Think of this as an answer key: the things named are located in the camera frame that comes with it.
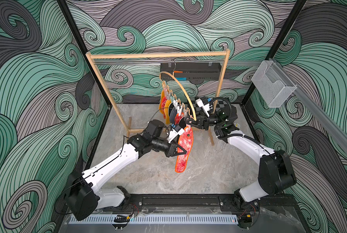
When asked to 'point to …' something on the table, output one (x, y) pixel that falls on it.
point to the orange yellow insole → (165, 106)
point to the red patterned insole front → (185, 141)
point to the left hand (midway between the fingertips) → (185, 151)
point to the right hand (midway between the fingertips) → (185, 120)
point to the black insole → (172, 112)
